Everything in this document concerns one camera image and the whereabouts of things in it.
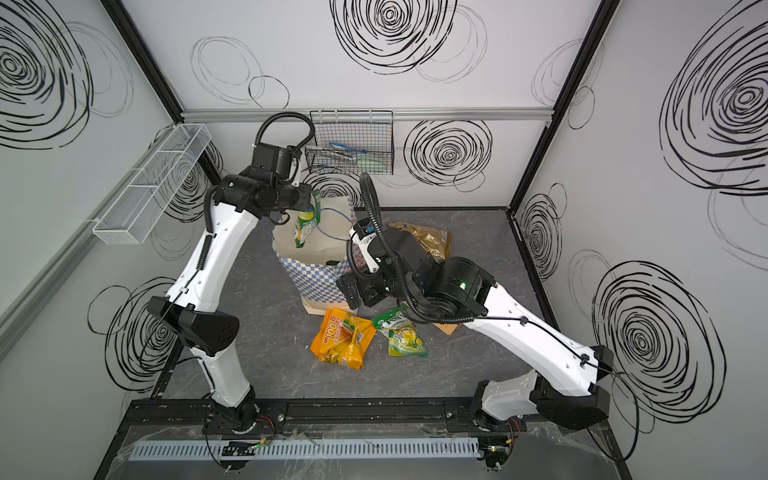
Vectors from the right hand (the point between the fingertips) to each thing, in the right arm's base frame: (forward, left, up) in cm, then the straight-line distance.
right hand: (352, 273), depth 59 cm
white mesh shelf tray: (+24, +56, -2) cm, 61 cm away
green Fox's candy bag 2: (+1, -10, -31) cm, 32 cm away
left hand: (+26, +15, -2) cm, 30 cm away
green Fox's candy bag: (+23, +15, -9) cm, 29 cm away
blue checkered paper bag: (+9, +11, -11) cm, 18 cm away
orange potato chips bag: (+3, -23, -33) cm, 40 cm away
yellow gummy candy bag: (-2, +6, -30) cm, 31 cm away
